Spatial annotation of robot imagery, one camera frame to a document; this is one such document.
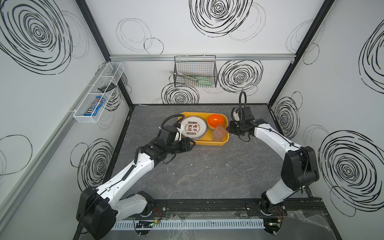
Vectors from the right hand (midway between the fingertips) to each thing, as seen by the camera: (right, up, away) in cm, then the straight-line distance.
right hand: (226, 128), depth 89 cm
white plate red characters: (-20, 0, +13) cm, 24 cm away
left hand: (-19, -7, -14) cm, 25 cm away
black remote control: (-65, +23, -9) cm, 70 cm away
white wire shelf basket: (-71, +34, +2) cm, 79 cm away
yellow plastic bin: (-11, -9, +10) cm, 17 cm away
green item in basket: (-13, +28, -3) cm, 31 cm away
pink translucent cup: (-5, -3, 0) cm, 6 cm away
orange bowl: (-5, +5, +13) cm, 15 cm away
